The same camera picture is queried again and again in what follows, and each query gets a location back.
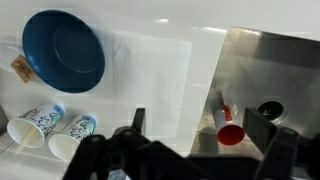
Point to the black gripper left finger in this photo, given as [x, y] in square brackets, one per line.
[100, 156]

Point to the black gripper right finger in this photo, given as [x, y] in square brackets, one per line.
[283, 150]

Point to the blue bowl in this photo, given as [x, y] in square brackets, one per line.
[63, 50]

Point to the patterned paper cup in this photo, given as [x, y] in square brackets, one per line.
[36, 121]
[73, 133]

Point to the sink drain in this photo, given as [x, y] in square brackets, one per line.
[271, 108]

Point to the red and white mug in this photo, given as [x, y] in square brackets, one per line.
[230, 135]

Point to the wooden stir stick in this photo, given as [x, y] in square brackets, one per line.
[26, 141]

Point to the clear acrylic holder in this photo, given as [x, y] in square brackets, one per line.
[20, 161]

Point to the stainless steel sink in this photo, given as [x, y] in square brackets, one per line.
[266, 66]

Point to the brown cardboard tag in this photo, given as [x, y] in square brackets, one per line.
[22, 68]

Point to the clear plastic bag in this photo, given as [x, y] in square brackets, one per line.
[8, 56]

